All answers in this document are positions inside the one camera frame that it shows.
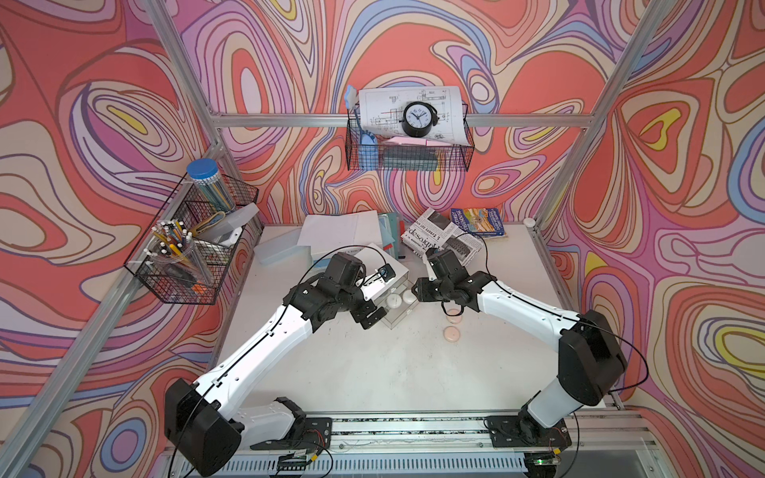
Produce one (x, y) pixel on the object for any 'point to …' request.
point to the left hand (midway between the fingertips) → (377, 294)
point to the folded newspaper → (433, 230)
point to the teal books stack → (392, 234)
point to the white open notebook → (336, 233)
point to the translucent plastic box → (279, 250)
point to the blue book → (484, 222)
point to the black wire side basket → (215, 233)
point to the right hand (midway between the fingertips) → (421, 296)
